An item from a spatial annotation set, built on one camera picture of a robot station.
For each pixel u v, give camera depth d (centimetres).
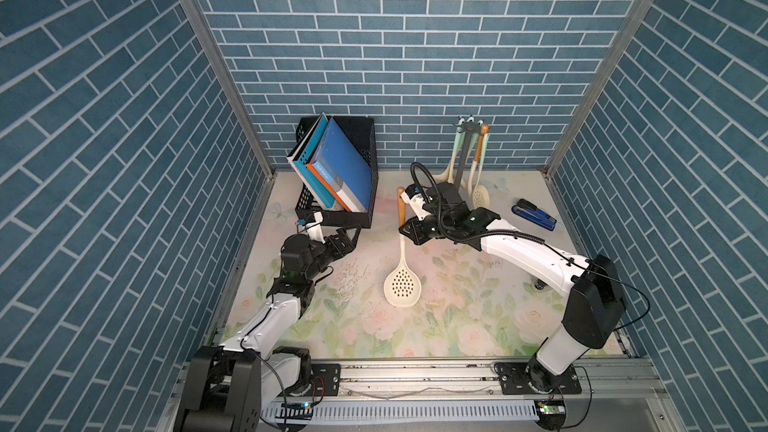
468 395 72
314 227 76
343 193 92
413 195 72
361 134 100
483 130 76
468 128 77
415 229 71
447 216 63
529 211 105
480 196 94
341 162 109
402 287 85
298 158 84
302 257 64
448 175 91
